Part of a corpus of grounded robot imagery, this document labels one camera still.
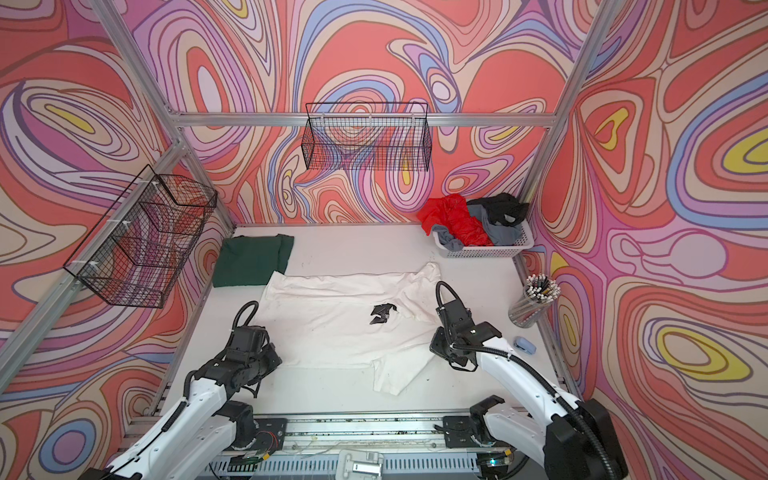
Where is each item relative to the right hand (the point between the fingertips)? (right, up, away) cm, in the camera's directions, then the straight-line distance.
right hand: (441, 353), depth 83 cm
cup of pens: (+26, +18, -3) cm, 32 cm away
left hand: (-46, -1, +3) cm, 46 cm away
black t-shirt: (+28, +47, +28) cm, 61 cm away
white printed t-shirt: (-35, +7, +10) cm, 37 cm away
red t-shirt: (+11, +45, +31) cm, 55 cm away
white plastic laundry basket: (+21, +29, +21) cm, 41 cm away
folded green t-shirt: (-69, +25, +26) cm, 78 cm away
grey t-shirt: (+25, +35, +21) cm, 48 cm away
